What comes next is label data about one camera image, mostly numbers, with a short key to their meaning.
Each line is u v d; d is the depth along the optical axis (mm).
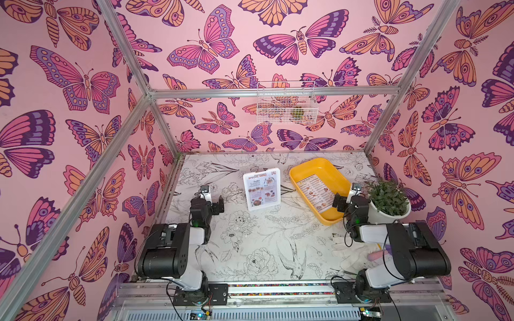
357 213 716
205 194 812
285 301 729
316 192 1019
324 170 1099
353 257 831
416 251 451
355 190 792
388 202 796
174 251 456
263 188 900
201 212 707
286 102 947
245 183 860
